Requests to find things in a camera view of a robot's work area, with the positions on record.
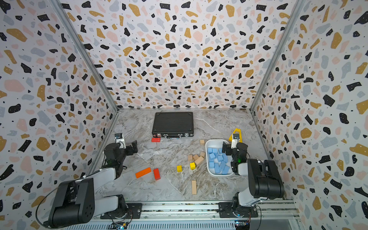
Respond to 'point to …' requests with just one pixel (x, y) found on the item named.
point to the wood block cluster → (198, 160)
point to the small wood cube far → (201, 142)
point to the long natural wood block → (194, 187)
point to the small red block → (155, 140)
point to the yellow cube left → (179, 168)
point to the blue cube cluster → (220, 158)
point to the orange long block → (143, 172)
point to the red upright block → (157, 175)
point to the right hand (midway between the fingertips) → (233, 141)
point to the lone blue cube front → (220, 151)
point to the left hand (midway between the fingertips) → (130, 141)
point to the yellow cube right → (192, 166)
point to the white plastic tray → (215, 143)
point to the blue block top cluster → (217, 167)
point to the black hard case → (176, 124)
